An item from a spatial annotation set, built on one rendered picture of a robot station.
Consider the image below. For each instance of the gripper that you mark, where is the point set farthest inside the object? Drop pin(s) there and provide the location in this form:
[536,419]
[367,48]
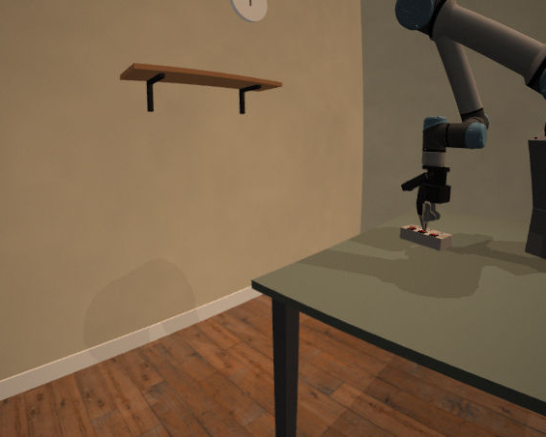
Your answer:
[434,185]

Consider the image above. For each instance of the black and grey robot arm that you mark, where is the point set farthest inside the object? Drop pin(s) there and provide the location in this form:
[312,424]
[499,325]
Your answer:
[450,27]

